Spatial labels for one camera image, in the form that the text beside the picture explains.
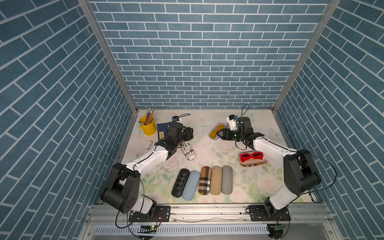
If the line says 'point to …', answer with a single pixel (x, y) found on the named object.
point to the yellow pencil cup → (149, 129)
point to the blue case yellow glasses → (215, 126)
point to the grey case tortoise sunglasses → (227, 184)
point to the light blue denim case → (191, 185)
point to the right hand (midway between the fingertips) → (220, 134)
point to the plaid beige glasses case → (204, 181)
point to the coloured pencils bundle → (150, 114)
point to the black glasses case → (180, 183)
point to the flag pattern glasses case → (188, 151)
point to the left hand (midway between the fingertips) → (193, 131)
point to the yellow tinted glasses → (213, 133)
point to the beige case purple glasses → (216, 180)
